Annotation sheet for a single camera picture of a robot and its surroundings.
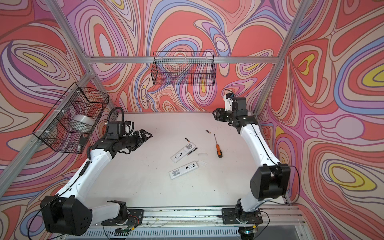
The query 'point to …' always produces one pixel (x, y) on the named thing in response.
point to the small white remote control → (179, 171)
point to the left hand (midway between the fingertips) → (149, 136)
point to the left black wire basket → (69, 126)
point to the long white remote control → (179, 155)
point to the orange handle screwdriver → (218, 151)
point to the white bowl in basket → (84, 119)
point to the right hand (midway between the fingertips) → (218, 115)
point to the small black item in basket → (82, 140)
